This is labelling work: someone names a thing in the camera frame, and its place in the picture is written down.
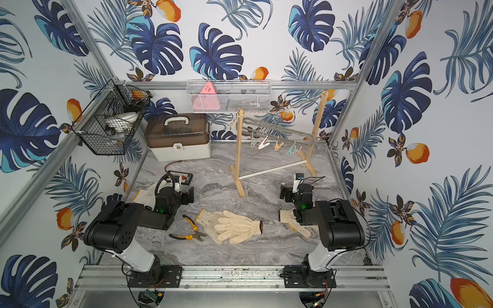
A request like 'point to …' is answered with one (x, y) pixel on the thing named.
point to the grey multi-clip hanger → (267, 132)
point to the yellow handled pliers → (196, 234)
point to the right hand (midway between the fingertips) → (293, 185)
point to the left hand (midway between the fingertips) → (182, 184)
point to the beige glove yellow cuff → (219, 226)
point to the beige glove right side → (287, 216)
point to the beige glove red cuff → (237, 229)
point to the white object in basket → (122, 122)
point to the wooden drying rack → (309, 162)
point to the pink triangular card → (207, 99)
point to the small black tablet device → (185, 178)
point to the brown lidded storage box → (171, 136)
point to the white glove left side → (146, 196)
